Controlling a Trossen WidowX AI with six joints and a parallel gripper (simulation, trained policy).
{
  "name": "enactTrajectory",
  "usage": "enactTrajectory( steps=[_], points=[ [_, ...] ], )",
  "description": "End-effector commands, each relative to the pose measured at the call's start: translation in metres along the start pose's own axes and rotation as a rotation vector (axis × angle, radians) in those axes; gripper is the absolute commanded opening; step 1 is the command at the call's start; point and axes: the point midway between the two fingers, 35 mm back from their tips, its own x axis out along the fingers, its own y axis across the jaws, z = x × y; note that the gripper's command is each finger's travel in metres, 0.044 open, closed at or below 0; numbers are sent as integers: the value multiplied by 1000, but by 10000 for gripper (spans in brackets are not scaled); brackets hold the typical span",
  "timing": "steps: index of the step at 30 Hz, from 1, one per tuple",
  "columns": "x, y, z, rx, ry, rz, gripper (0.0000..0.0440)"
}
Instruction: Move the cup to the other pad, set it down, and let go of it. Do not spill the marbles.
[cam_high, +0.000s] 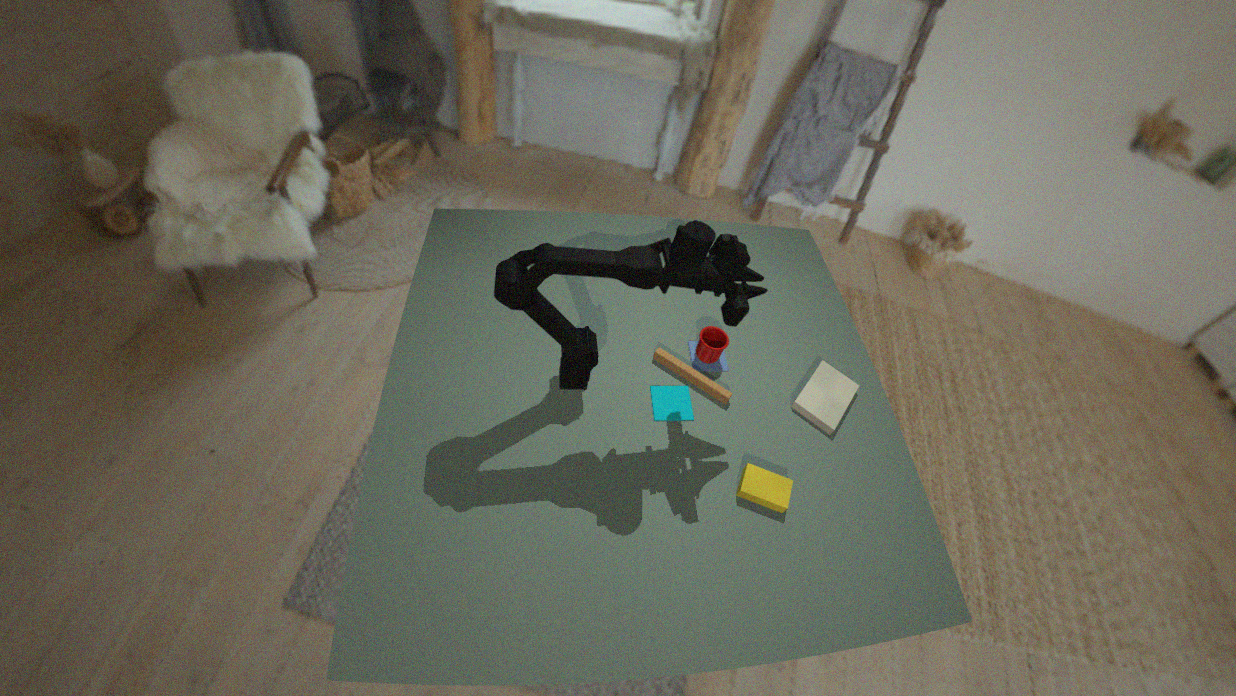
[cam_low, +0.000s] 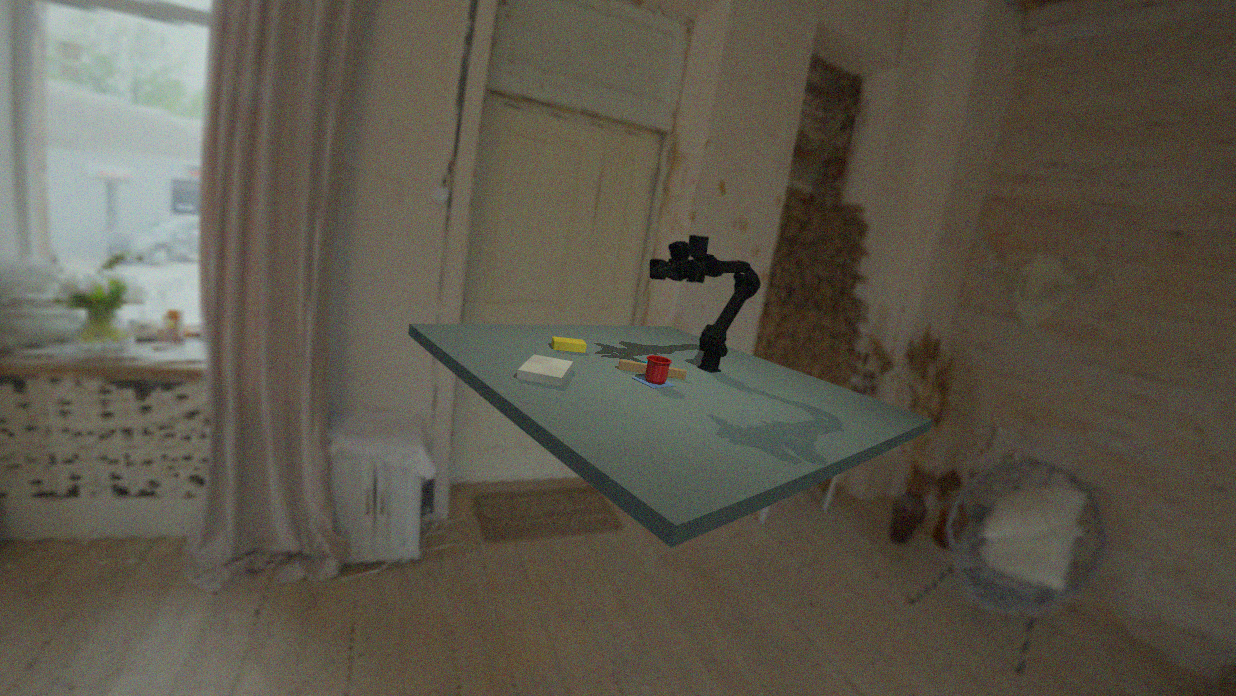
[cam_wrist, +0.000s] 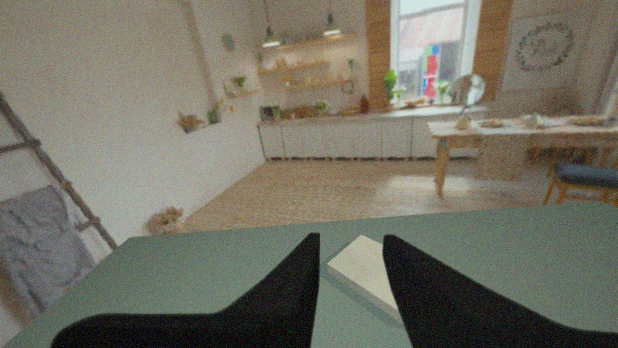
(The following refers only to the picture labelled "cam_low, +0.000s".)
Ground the yellow rectangular block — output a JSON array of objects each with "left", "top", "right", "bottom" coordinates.
[{"left": 551, "top": 336, "right": 587, "bottom": 354}]

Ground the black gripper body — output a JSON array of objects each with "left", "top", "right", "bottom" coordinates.
[{"left": 650, "top": 260, "right": 700, "bottom": 282}]

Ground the tan wooden bar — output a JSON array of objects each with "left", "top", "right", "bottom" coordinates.
[{"left": 618, "top": 359, "right": 687, "bottom": 380}]

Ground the red cup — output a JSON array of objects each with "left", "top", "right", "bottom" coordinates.
[{"left": 645, "top": 355, "right": 672, "bottom": 384}]

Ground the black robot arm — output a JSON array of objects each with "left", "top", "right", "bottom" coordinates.
[{"left": 669, "top": 235, "right": 761, "bottom": 373}]

